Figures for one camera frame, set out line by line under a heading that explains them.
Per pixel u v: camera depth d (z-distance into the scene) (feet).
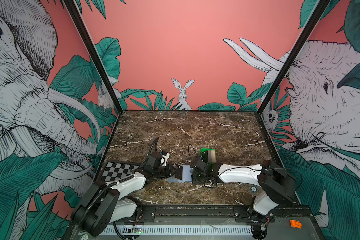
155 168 2.31
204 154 3.11
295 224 2.30
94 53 2.81
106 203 1.38
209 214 2.49
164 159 2.39
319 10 2.30
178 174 2.76
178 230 2.30
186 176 2.77
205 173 2.17
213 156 3.03
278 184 1.46
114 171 2.80
